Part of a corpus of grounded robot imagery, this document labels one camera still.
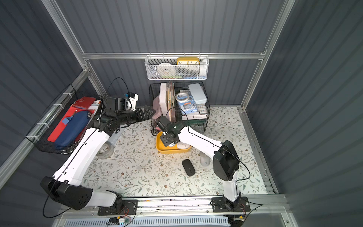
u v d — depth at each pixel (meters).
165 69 0.84
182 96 0.96
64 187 0.38
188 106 0.91
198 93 0.98
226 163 0.48
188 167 0.85
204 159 0.89
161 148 0.93
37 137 0.60
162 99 0.89
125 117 0.59
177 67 0.89
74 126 0.68
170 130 0.61
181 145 0.96
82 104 0.79
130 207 0.74
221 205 0.73
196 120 0.94
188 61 0.87
